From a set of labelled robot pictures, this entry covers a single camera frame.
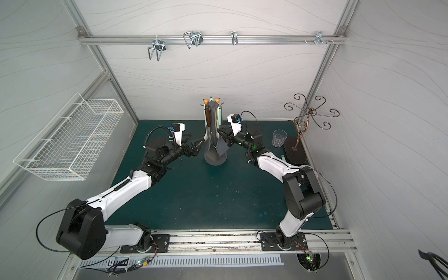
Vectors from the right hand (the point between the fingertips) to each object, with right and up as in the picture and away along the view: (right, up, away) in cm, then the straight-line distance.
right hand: (219, 126), depth 81 cm
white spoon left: (-8, -5, +11) cm, 15 cm away
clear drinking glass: (+36, -5, +27) cm, 45 cm away
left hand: (-10, -5, -4) cm, 11 cm away
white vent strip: (+10, -55, -10) cm, 57 cm away
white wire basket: (-60, -8, -12) cm, 61 cm away
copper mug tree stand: (+57, +6, +43) cm, 71 cm away
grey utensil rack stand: (-1, -17, +12) cm, 21 cm away
